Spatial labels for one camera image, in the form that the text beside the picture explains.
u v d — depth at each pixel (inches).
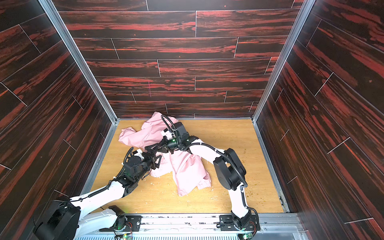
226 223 28.7
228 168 20.3
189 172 34.8
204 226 29.0
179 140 28.1
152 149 29.1
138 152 30.7
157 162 31.6
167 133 32.3
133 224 28.8
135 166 24.3
